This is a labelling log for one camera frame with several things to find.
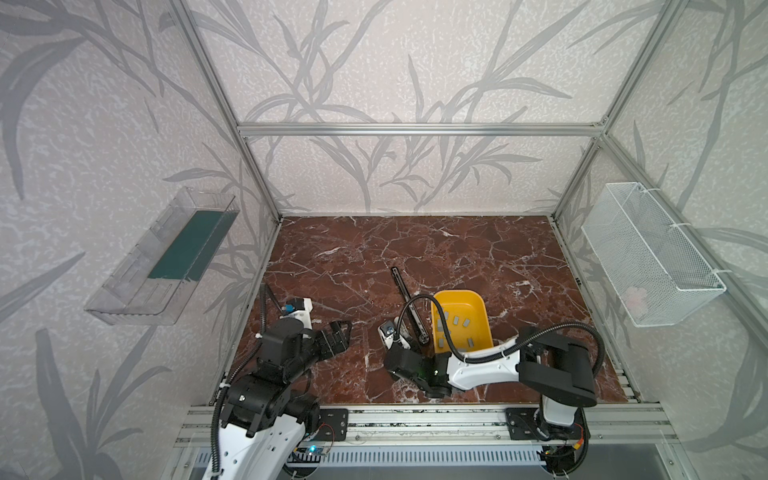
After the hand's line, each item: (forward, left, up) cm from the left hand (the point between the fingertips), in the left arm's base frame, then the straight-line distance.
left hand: (343, 320), depth 71 cm
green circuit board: (-26, +9, -21) cm, 35 cm away
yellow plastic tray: (+8, -34, -18) cm, 40 cm away
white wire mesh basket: (+4, -68, +15) cm, 70 cm away
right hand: (+1, -10, -16) cm, 19 cm away
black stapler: (+2, -21, -17) cm, 27 cm away
